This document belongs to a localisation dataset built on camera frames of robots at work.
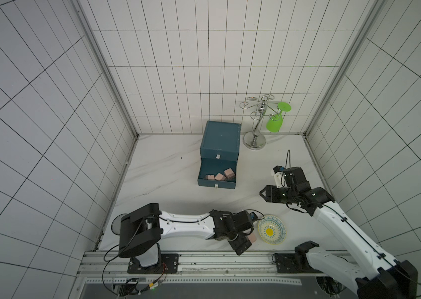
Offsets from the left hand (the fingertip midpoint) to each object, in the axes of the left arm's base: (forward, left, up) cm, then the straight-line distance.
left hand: (233, 238), depth 77 cm
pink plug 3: (+29, +1, +7) cm, 29 cm away
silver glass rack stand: (+58, -18, 0) cm, 61 cm away
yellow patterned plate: (+5, -18, -2) cm, 18 cm away
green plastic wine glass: (+58, -26, +15) cm, 65 cm away
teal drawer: (+29, +7, +10) cm, 32 cm away
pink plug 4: (+1, -8, -1) cm, 8 cm away
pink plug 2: (+27, +6, +6) cm, 28 cm away
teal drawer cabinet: (+39, +5, +18) cm, 44 cm away
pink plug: (+26, +10, +7) cm, 28 cm away
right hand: (+16, -11, +10) cm, 22 cm away
